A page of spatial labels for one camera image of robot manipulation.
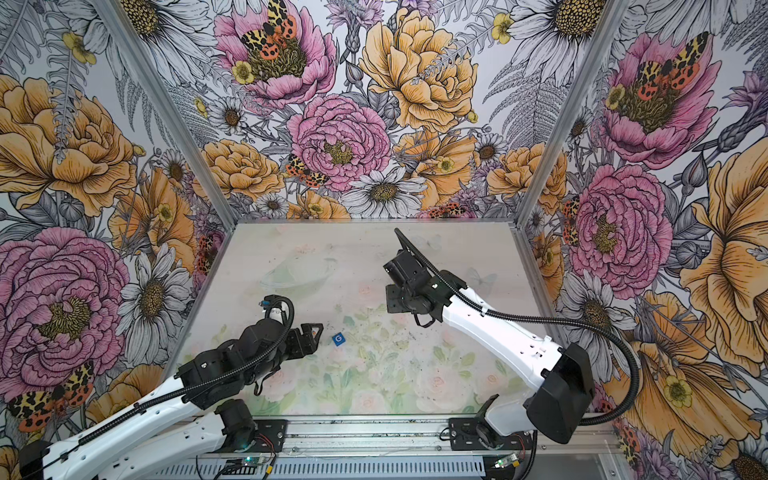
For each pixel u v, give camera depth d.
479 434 0.66
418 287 0.58
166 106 0.87
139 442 0.46
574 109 0.89
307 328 0.66
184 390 0.47
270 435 0.75
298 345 0.64
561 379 0.41
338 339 0.89
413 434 0.76
